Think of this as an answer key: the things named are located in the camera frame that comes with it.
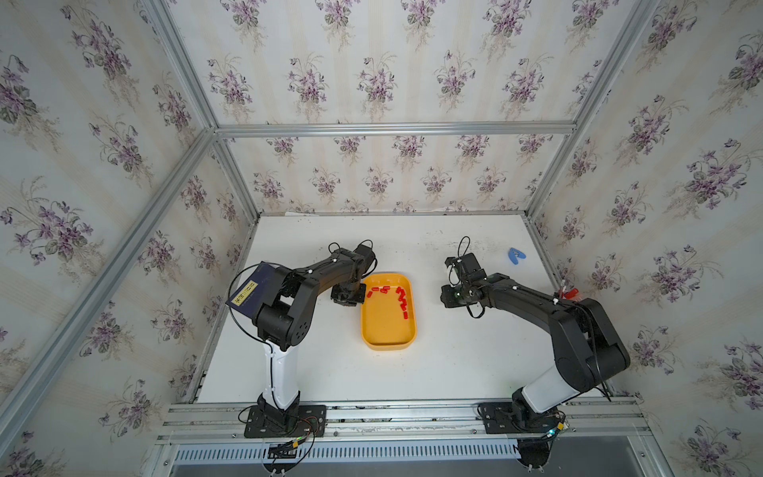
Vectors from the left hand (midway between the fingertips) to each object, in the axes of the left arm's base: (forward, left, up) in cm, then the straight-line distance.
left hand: (352, 305), depth 95 cm
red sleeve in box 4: (+5, -8, +1) cm, 9 cm away
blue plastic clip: (+20, -59, +2) cm, 62 cm away
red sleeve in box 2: (+5, -11, +1) cm, 12 cm away
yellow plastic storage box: (-2, -12, -2) cm, 12 cm away
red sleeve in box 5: (0, -17, +1) cm, 17 cm away
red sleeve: (-4, -17, +1) cm, 18 cm away
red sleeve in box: (+3, -6, +2) cm, 7 cm away
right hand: (+1, -31, +4) cm, 31 cm away
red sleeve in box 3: (+4, -16, +1) cm, 17 cm away
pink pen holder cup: (-4, -64, +13) cm, 65 cm away
